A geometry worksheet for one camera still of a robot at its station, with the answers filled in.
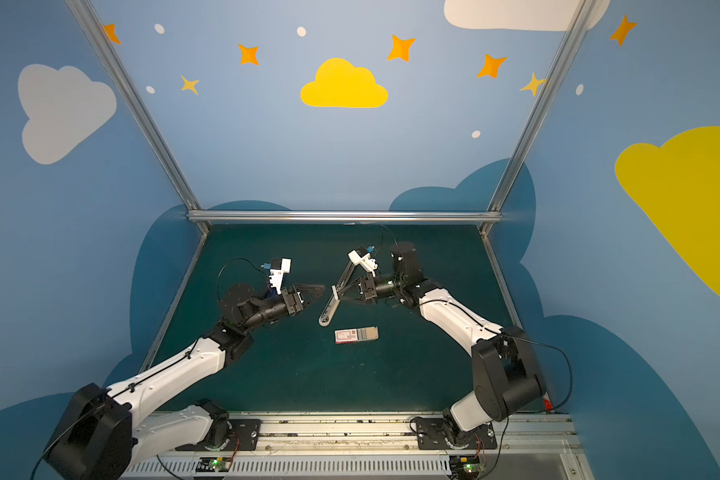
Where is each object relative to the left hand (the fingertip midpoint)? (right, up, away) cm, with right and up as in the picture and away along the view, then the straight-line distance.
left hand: (325, 294), depth 71 cm
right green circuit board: (+34, -42, 0) cm, 54 cm away
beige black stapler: (-1, -7, +27) cm, 28 cm away
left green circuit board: (-27, -41, 0) cm, 49 cm away
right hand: (+4, -1, +1) cm, 4 cm away
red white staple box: (+7, -16, +22) cm, 27 cm away
